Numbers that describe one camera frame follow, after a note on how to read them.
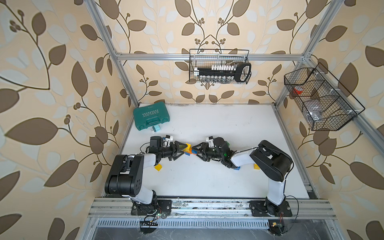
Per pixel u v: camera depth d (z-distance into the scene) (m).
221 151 0.74
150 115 1.08
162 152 0.79
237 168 0.87
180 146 0.83
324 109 0.74
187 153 0.92
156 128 1.05
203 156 0.83
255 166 0.53
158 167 0.87
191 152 0.88
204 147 0.81
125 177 0.45
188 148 0.87
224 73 0.86
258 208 0.72
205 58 0.91
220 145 0.72
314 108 0.73
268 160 0.52
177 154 0.82
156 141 0.75
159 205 0.75
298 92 0.87
